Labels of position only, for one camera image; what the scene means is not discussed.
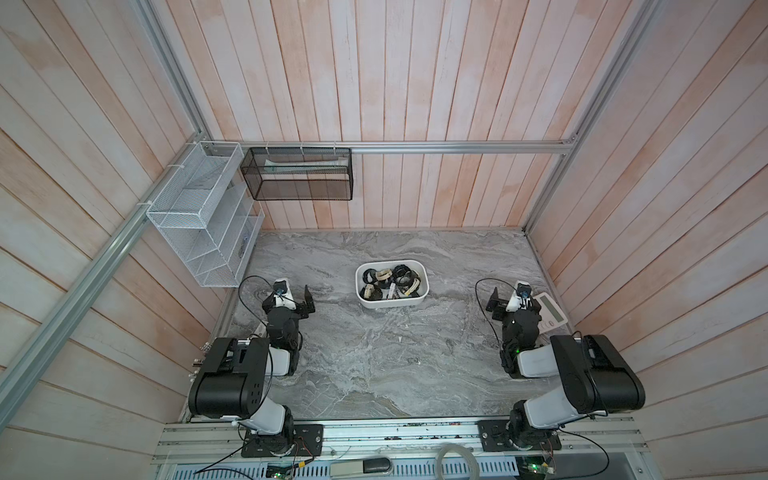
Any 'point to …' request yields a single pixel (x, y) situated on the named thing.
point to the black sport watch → (371, 292)
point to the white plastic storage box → (391, 283)
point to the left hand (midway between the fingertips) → (293, 290)
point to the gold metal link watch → (413, 287)
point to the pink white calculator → (551, 317)
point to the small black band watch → (365, 276)
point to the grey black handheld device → (361, 467)
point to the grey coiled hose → (461, 448)
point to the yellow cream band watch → (383, 274)
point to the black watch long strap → (403, 276)
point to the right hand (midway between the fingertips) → (512, 289)
